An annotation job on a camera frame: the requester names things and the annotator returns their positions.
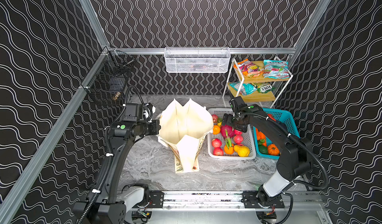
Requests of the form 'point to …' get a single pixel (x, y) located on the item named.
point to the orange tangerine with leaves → (216, 130)
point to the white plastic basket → (248, 141)
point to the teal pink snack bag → (276, 69)
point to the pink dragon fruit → (227, 132)
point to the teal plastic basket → (285, 118)
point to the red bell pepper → (271, 117)
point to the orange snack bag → (249, 69)
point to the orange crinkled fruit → (229, 151)
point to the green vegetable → (263, 149)
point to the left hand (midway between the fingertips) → (163, 126)
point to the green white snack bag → (264, 87)
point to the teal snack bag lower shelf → (245, 89)
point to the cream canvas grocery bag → (184, 129)
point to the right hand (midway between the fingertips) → (230, 125)
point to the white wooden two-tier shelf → (258, 81)
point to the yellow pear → (241, 151)
